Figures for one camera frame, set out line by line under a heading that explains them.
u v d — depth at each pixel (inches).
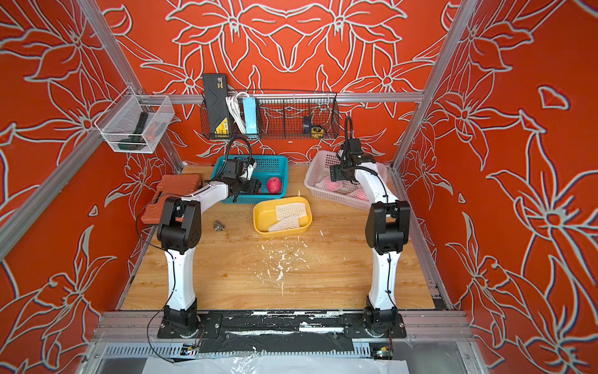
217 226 37.4
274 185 41.2
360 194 38.4
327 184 40.7
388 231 21.7
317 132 36.7
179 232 22.4
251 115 35.3
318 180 43.4
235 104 33.6
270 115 38.9
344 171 28.9
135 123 36.1
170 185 41.9
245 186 37.0
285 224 35.6
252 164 37.3
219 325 28.9
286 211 38.2
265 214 39.1
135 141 31.8
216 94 33.7
